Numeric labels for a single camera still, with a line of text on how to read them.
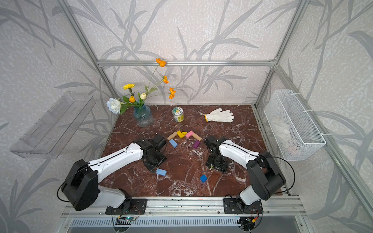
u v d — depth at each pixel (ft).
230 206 2.38
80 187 1.36
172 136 3.28
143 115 3.24
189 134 3.34
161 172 2.75
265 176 1.44
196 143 3.23
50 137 2.18
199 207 2.47
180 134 3.34
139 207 2.41
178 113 3.44
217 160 2.37
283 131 2.51
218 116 3.74
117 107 2.47
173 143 3.13
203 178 2.70
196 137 3.31
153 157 2.27
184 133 3.31
